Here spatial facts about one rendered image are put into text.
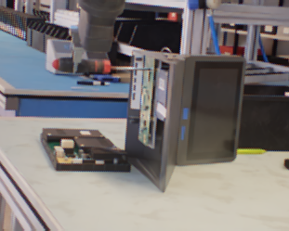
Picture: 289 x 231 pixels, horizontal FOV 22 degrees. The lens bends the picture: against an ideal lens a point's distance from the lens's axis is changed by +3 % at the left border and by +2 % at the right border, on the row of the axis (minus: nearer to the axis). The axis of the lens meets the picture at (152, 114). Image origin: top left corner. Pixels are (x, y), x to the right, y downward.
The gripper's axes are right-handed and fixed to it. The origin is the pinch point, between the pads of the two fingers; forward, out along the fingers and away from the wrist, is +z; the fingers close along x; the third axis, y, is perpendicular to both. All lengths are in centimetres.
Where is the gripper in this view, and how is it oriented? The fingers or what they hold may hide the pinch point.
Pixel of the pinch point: (72, 69)
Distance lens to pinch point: 127.3
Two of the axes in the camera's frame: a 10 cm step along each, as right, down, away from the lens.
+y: 9.5, 0.3, 3.0
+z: -2.2, 7.6, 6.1
